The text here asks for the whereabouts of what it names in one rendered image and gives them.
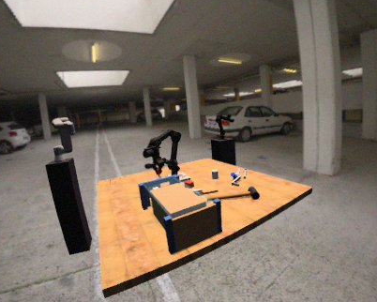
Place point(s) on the crank handle with blue knob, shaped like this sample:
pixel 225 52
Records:
pixel 236 179

